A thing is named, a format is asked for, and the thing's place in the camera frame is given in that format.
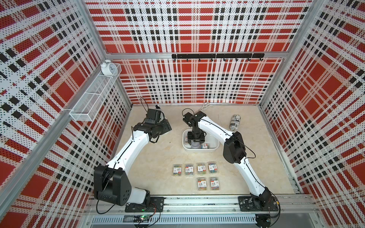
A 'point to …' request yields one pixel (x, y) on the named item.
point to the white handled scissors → (206, 105)
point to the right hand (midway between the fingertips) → (196, 142)
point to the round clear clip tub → (195, 145)
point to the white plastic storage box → (211, 143)
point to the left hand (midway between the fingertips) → (168, 127)
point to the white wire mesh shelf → (89, 105)
